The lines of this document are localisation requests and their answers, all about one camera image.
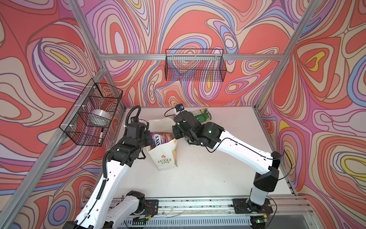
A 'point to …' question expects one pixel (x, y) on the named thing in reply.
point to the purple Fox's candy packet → (159, 137)
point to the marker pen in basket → (101, 135)
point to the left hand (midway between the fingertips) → (149, 134)
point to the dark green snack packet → (203, 115)
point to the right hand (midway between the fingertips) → (177, 129)
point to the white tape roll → (101, 117)
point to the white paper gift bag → (165, 155)
